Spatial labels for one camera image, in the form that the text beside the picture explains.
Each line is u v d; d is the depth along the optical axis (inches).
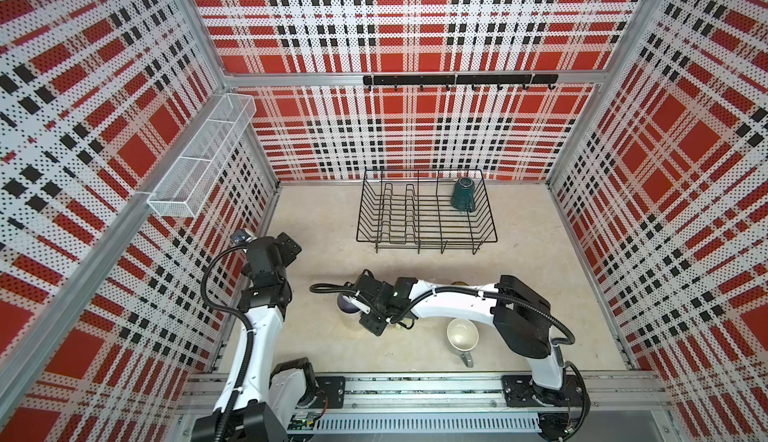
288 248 29.0
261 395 16.0
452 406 28.9
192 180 35.7
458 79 34.8
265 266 23.0
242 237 26.4
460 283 21.7
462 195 41.2
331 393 28.9
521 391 28.8
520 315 18.9
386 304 24.1
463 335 32.4
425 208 44.1
